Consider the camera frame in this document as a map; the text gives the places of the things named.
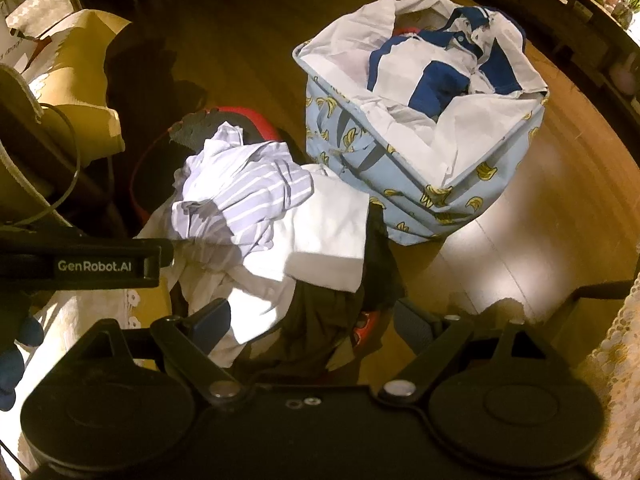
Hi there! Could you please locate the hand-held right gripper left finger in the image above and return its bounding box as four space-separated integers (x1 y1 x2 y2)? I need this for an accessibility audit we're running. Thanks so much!
86 299 250 407

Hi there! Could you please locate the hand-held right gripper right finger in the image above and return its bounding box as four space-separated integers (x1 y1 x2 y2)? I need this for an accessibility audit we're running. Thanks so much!
377 300 547 407

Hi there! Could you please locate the white lavender striped shirt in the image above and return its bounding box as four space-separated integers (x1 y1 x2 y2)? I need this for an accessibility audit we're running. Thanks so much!
170 122 317 255

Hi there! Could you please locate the white garment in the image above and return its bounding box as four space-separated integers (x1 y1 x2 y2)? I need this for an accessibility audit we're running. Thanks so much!
135 162 372 368

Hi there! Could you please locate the red laundry basket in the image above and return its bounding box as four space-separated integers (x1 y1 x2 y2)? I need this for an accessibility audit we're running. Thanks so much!
129 105 392 362

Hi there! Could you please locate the person's left hand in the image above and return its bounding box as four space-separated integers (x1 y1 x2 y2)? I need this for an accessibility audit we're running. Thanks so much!
0 291 45 411

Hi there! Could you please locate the dark brown garment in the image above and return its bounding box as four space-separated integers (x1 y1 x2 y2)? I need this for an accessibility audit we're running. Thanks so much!
234 200 407 382

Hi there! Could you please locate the blue banana print fabric basket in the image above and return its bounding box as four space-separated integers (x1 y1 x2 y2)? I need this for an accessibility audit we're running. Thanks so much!
292 0 551 247

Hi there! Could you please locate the beige curved chair back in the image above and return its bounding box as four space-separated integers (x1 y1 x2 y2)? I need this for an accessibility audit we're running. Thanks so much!
0 66 67 222

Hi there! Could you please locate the dark grey cloth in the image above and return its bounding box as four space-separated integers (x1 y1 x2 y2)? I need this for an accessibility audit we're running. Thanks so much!
169 109 222 145

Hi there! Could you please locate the yellow chair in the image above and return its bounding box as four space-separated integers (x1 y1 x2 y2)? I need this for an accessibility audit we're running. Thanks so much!
30 9 132 157

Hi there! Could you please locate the lace tablecloth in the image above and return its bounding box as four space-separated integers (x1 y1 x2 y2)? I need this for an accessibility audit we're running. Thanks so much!
0 272 640 480

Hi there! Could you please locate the blue white polo shirt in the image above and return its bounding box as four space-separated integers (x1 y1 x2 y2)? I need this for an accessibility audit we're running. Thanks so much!
367 6 526 112

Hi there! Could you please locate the white patterned box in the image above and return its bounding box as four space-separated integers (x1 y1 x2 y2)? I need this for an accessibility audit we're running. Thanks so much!
0 0 77 72

